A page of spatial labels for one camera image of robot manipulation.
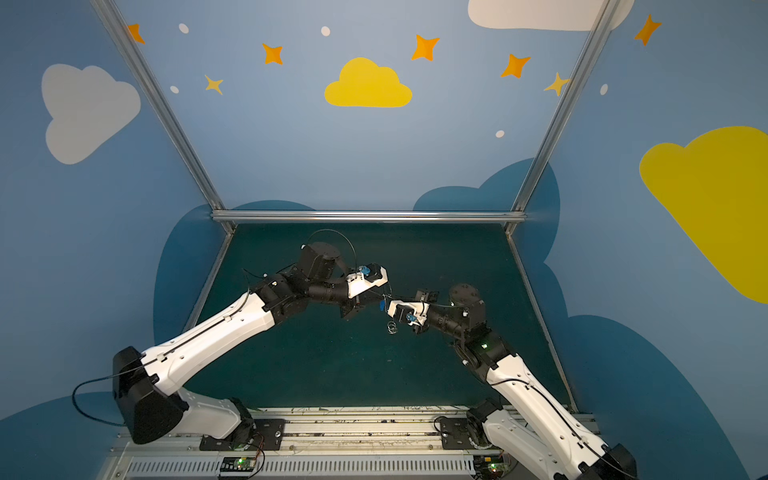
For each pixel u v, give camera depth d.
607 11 0.69
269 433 0.75
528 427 0.46
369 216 0.80
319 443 0.73
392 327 0.76
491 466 0.71
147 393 0.38
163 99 0.84
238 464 0.71
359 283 0.60
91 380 0.40
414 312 0.58
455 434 0.75
